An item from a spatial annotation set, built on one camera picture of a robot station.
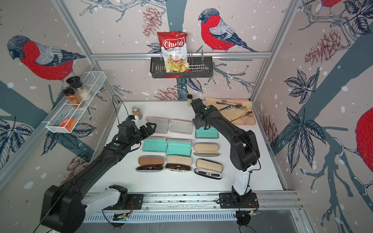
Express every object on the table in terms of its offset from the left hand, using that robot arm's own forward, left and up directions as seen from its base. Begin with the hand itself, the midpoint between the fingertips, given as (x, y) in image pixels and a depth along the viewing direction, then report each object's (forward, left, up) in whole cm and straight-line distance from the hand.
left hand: (154, 124), depth 82 cm
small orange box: (-10, +35, +15) cm, 39 cm away
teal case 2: (-5, -13, -19) cm, 23 cm away
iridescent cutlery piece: (+35, -52, -19) cm, 66 cm away
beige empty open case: (-6, -32, -20) cm, 38 cm away
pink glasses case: (+13, 0, -18) cm, 22 cm away
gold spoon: (+23, -66, -18) cm, 72 cm away
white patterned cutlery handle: (+28, -52, -18) cm, 62 cm away
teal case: (-5, +3, -18) cm, 18 cm away
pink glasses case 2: (+11, -14, -19) cm, 26 cm away
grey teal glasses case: (+6, -36, -19) cm, 41 cm away
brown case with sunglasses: (-16, +5, -19) cm, 25 cm away
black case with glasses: (-19, -32, -18) cm, 41 cm away
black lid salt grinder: (+10, +37, +16) cm, 41 cm away
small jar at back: (+34, -20, -11) cm, 41 cm away
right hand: (+8, -29, -6) cm, 31 cm away
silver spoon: (+36, -49, -18) cm, 64 cm away
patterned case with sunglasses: (-17, -14, -16) cm, 27 cm away
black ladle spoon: (+32, -59, -19) cm, 70 cm away
